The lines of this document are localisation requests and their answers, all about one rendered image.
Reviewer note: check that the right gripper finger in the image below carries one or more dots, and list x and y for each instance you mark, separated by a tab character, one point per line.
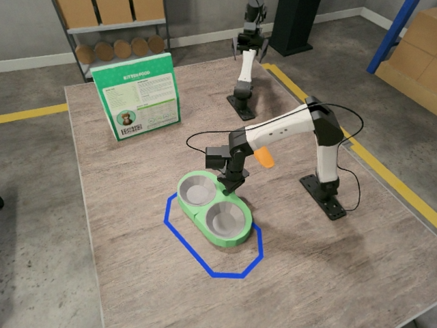
234	46
264	49

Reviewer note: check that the orange scoop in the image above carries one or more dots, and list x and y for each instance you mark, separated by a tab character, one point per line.
264	157

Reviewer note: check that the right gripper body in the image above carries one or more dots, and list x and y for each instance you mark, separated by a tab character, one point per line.
247	41

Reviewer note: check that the blue tape outline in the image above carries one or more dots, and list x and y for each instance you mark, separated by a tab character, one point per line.
200	260

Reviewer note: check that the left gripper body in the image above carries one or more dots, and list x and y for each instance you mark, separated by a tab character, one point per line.
230	179

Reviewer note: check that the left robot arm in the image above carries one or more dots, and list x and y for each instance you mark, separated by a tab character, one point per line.
327	132

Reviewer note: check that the grey metal bowl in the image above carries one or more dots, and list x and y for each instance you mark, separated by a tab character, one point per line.
197	190
225	219

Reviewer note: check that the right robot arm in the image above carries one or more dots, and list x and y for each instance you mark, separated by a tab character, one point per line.
243	88

